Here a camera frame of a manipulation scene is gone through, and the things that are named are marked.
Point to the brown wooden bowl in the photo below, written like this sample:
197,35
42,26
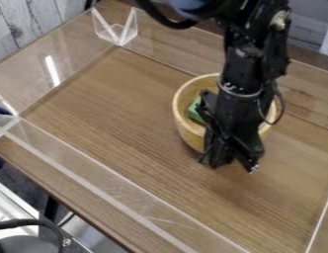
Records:
189,129

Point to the blue object at left edge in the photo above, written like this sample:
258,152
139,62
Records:
4,112

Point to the black metal table leg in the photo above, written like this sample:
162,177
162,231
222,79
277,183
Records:
51,209

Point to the green rectangular block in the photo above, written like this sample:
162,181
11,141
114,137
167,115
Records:
192,112

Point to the clear acrylic tray enclosure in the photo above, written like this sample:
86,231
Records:
91,135

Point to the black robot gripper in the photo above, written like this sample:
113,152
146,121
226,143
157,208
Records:
232,137

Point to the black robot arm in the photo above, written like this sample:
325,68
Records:
256,61

